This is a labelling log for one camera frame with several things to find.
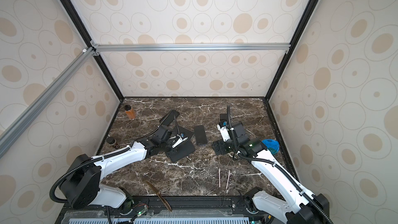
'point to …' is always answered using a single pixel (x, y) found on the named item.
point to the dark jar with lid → (111, 141)
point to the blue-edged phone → (200, 135)
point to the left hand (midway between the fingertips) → (181, 143)
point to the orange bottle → (130, 111)
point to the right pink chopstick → (228, 178)
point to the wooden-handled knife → (160, 195)
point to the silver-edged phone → (186, 132)
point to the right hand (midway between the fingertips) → (220, 143)
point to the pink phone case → (223, 117)
